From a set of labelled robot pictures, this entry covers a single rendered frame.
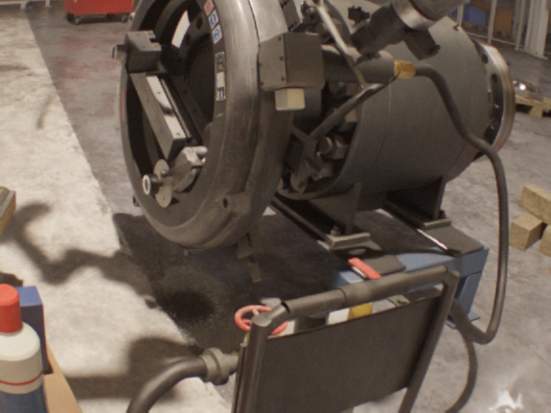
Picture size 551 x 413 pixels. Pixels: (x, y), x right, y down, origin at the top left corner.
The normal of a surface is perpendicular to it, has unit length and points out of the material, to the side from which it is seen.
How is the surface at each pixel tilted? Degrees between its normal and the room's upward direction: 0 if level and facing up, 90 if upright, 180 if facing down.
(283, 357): 90
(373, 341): 90
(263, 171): 100
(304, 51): 67
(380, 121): 89
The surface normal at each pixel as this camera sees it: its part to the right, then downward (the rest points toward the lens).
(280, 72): -0.83, 0.08
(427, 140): 0.50, 0.54
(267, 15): 0.49, -0.29
